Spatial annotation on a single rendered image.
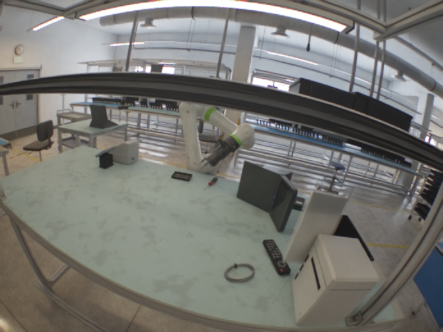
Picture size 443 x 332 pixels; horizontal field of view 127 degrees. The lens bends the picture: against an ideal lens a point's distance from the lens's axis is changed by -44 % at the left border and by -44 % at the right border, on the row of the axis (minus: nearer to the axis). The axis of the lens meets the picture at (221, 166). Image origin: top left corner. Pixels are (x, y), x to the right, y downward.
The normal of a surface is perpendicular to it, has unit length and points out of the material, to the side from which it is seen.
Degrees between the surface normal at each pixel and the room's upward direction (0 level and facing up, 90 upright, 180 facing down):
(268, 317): 0
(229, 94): 90
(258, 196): 90
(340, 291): 90
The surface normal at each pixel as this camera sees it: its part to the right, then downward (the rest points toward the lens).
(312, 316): -0.17, 0.32
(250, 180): -0.62, 0.18
